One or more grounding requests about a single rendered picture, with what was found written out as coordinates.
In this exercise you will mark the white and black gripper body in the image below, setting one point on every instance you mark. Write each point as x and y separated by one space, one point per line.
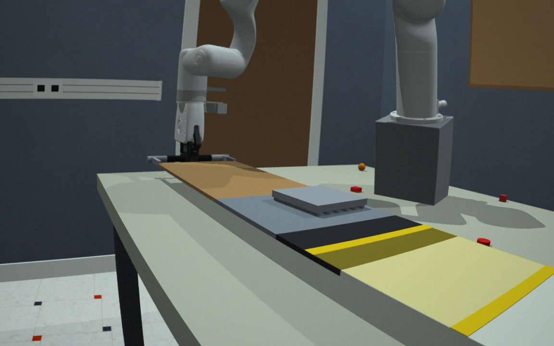
189 114

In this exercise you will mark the red flat disc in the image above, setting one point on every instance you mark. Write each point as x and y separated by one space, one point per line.
484 241

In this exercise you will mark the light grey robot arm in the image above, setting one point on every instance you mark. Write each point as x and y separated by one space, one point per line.
416 59

